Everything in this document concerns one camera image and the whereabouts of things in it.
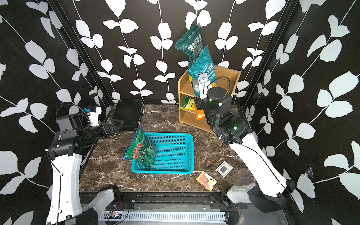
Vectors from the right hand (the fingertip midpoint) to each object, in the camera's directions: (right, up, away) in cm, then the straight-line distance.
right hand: (202, 83), depth 58 cm
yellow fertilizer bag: (-4, -5, +36) cm, 37 cm away
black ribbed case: (-55, -11, +57) cm, 80 cm away
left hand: (-40, -17, +9) cm, 45 cm away
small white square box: (+17, -46, +26) cm, 56 cm away
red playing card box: (+6, -52, +22) cm, 57 cm away
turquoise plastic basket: (-14, -39, +34) cm, 53 cm away
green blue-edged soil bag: (-32, -32, +19) cm, 49 cm away
